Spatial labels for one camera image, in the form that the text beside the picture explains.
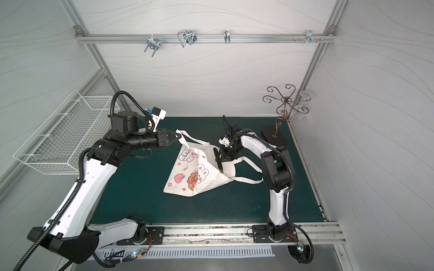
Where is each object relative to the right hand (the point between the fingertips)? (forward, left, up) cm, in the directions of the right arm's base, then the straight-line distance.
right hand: (218, 159), depth 91 cm
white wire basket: (-5, +62, +27) cm, 68 cm away
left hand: (-8, +13, +30) cm, 34 cm away
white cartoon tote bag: (-9, +10, +7) cm, 15 cm away
